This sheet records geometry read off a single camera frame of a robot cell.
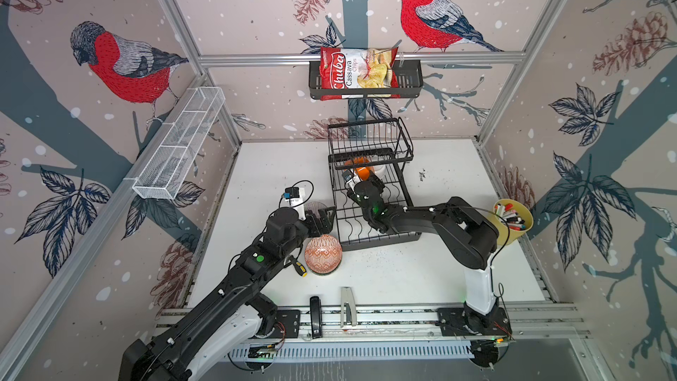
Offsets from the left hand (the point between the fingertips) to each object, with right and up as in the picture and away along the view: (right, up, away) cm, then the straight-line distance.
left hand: (325, 211), depth 75 cm
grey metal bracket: (+6, -26, +3) cm, 27 cm away
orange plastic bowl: (+12, +13, +16) cm, 23 cm away
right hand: (+12, +7, +20) cm, 24 cm away
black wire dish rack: (+19, +19, +39) cm, 48 cm away
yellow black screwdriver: (-9, -20, +9) cm, 24 cm away
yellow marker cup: (+61, -5, +9) cm, 62 cm away
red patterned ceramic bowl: (-1, -16, +9) cm, 18 cm away
